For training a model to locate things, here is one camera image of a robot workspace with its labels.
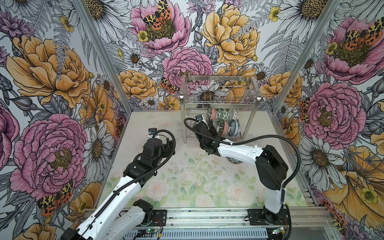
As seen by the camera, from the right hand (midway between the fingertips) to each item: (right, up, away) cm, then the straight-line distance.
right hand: (209, 128), depth 90 cm
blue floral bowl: (+16, 0, +7) cm, 18 cm away
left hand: (-24, -10, -12) cm, 29 cm away
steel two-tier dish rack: (-6, +25, +25) cm, 36 cm away
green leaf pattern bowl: (+11, +10, +22) cm, 26 cm away
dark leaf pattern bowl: (+9, 0, +7) cm, 12 cm away
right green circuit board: (+31, -48, -18) cm, 60 cm away
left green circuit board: (-29, -48, -18) cm, 59 cm away
